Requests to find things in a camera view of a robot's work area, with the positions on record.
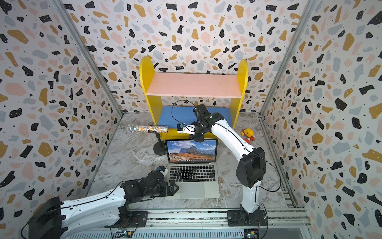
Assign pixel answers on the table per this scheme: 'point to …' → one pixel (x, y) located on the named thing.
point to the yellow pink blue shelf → (173, 96)
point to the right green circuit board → (251, 233)
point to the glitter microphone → (132, 129)
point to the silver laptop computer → (193, 168)
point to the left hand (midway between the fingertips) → (176, 190)
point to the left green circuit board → (126, 234)
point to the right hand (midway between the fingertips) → (190, 134)
